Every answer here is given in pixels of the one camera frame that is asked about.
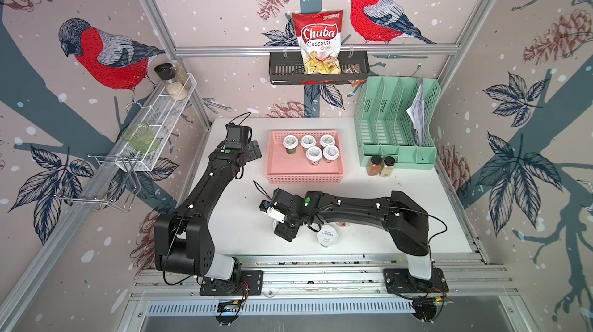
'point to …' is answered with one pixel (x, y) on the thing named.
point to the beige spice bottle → (387, 167)
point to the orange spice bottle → (374, 165)
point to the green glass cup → (140, 136)
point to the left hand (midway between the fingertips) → (248, 145)
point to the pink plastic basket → (281, 167)
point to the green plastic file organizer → (383, 126)
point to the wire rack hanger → (104, 181)
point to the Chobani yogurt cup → (342, 223)
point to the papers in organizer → (416, 113)
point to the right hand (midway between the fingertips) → (282, 224)
